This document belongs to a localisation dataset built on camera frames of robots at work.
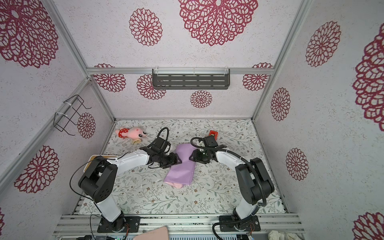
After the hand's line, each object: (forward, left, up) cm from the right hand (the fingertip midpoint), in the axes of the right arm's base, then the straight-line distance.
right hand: (191, 156), depth 90 cm
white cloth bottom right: (-37, -41, -6) cm, 55 cm away
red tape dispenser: (+20, -16, -2) cm, 25 cm away
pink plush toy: (+17, +40, +1) cm, 44 cm away
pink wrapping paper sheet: (-12, +5, 0) cm, 13 cm away
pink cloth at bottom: (-39, +14, -6) cm, 41 cm away
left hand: (-5, +8, -4) cm, 10 cm away
